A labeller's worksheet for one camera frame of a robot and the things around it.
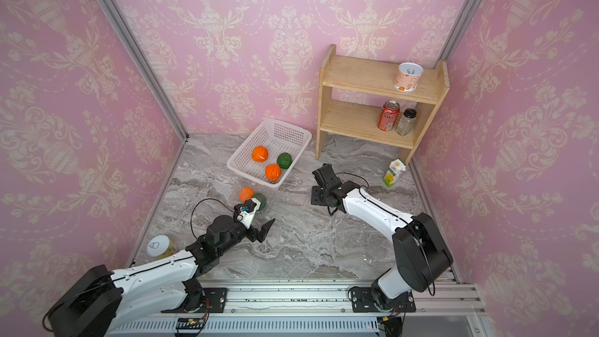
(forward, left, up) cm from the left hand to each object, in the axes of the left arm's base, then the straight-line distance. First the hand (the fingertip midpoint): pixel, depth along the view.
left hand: (265, 213), depth 82 cm
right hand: (+8, -19, -1) cm, 21 cm away
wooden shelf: (+38, -37, +11) cm, 54 cm away
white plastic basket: (+45, -1, -7) cm, 45 cm away
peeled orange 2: (+22, 0, -4) cm, 22 cm away
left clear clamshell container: (+10, +1, -5) cm, 11 cm away
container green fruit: (+29, -5, -5) cm, 30 cm away
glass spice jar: (+28, -51, +17) cm, 61 cm away
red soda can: (+31, -45, +20) cm, 58 cm away
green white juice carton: (+19, -50, +3) cm, 54 cm away
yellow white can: (-10, +35, -6) cm, 37 cm away
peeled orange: (+31, +7, -4) cm, 32 cm away
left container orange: (+11, +10, -5) cm, 15 cm away
